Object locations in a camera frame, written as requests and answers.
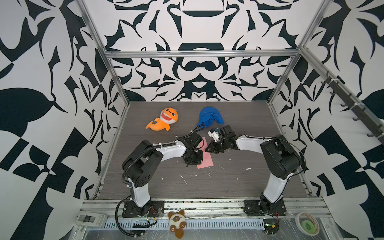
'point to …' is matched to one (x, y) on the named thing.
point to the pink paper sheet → (207, 160)
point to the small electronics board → (271, 226)
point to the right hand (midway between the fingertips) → (206, 149)
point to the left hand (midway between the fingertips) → (203, 160)
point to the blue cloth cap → (207, 116)
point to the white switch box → (91, 219)
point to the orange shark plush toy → (168, 116)
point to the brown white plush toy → (177, 222)
